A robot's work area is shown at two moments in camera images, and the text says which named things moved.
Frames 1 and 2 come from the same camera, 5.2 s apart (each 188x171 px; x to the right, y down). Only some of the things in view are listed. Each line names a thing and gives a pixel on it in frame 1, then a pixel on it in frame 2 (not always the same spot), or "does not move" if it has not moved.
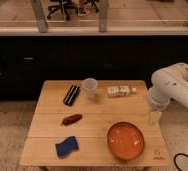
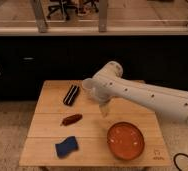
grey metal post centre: (103, 9) does not move
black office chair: (67, 5) does not move
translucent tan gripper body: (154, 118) to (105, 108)
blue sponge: (69, 145) does not move
